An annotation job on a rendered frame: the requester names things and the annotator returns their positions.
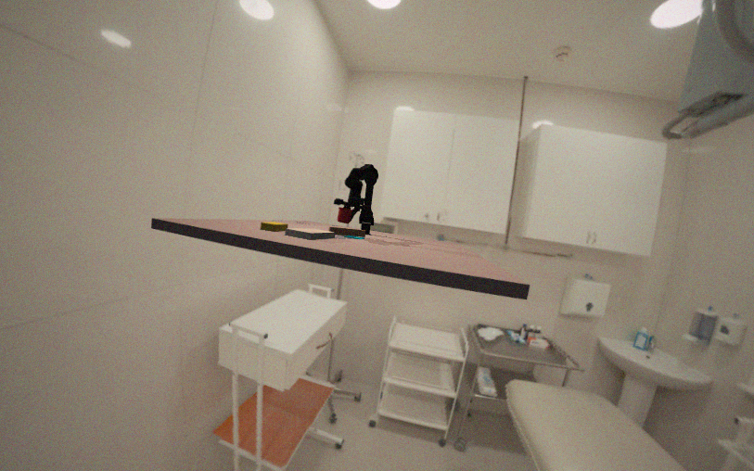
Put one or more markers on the beige flat box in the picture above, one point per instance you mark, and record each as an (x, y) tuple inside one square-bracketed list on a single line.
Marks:
[(309, 233)]

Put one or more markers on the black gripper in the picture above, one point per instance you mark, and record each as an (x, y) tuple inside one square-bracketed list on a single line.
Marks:
[(339, 201)]

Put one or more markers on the yellow flat block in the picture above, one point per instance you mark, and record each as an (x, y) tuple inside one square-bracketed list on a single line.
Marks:
[(274, 226)]

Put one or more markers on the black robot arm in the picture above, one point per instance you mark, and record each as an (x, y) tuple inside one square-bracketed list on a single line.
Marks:
[(353, 181)]

